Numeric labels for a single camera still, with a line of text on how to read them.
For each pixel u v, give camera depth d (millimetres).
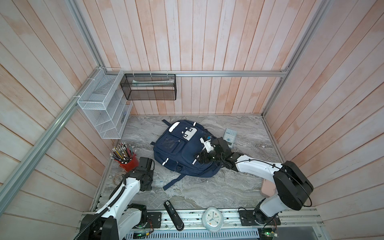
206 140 771
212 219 715
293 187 445
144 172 623
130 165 827
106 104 691
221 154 673
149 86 1040
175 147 911
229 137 1052
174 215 729
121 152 781
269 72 937
